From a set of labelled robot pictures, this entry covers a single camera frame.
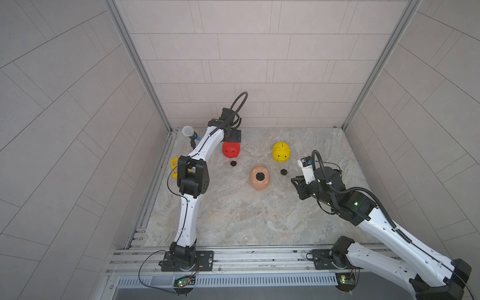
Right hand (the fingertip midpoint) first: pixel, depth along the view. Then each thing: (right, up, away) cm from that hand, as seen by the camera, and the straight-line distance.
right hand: (292, 180), depth 73 cm
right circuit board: (+19, -36, -5) cm, 41 cm away
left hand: (-25, +19, +28) cm, 42 cm away
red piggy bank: (-26, +11, +24) cm, 37 cm away
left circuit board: (-40, -33, -9) cm, 52 cm away
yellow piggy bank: (0, +10, +23) cm, 25 cm away
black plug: (-26, +4, +27) cm, 37 cm away
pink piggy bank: (-13, -4, +12) cm, 18 cm away
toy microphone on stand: (-44, +20, +11) cm, 50 cm away
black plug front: (-12, -1, +14) cm, 18 cm away
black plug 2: (+1, -1, +24) cm, 24 cm away
